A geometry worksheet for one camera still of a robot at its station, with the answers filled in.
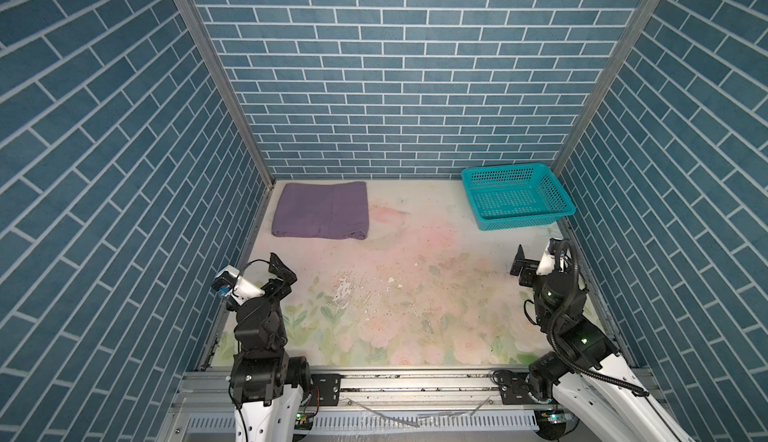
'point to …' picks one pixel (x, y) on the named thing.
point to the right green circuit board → (552, 422)
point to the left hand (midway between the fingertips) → (265, 262)
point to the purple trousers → (330, 210)
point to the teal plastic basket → (517, 195)
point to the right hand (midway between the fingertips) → (538, 248)
